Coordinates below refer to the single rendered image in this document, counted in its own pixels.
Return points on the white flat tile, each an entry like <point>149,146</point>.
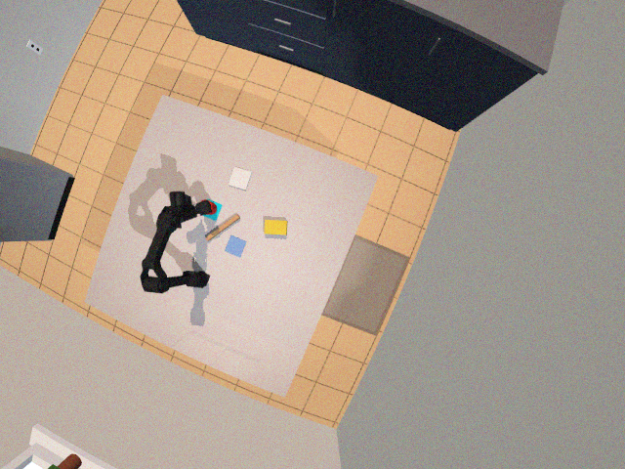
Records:
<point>239,178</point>

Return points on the yellow rectangular block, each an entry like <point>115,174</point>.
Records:
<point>274,227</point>

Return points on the tan flat bar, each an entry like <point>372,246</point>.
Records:
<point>222,227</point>

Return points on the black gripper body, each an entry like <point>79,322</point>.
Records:
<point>202,207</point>

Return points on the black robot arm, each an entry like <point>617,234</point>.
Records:
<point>167,222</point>

